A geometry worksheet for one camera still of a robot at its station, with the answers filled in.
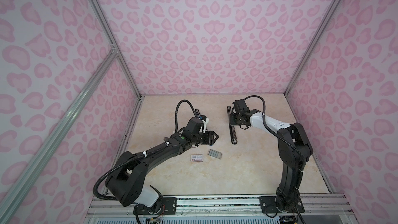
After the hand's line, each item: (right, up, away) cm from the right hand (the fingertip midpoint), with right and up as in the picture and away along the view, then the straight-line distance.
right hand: (233, 118), depth 98 cm
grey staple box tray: (-12, -20, -7) cm, 24 cm away
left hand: (-11, -8, -15) cm, 21 cm away
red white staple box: (-23, -22, -9) cm, 33 cm away
